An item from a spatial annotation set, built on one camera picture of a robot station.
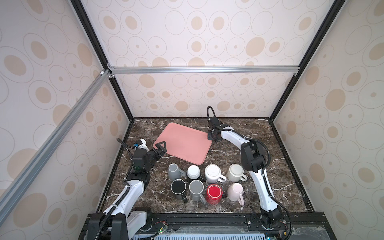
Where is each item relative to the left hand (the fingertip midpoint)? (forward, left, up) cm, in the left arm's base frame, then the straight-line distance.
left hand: (165, 143), depth 82 cm
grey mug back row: (-13, -5, -11) cm, 17 cm away
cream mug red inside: (-13, -39, -11) cm, 42 cm away
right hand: (+19, -28, -18) cm, 39 cm away
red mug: (-24, -26, -11) cm, 37 cm away
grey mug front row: (-22, -17, -8) cm, 29 cm away
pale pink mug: (-24, -36, -9) cm, 44 cm away
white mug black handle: (-13, -15, -9) cm, 22 cm away
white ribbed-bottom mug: (-13, -26, -10) cm, 31 cm away
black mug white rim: (-21, -8, -9) cm, 24 cm away
